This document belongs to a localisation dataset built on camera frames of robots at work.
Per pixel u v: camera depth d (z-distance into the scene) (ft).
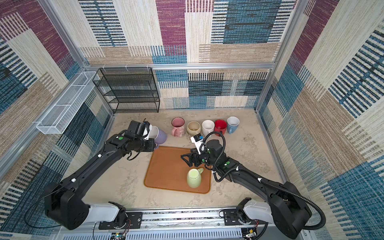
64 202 1.30
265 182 1.54
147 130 2.16
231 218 2.40
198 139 2.30
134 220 2.40
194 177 2.52
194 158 2.25
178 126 3.17
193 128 3.45
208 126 3.34
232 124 3.26
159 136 2.62
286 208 1.33
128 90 3.65
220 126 3.43
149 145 2.39
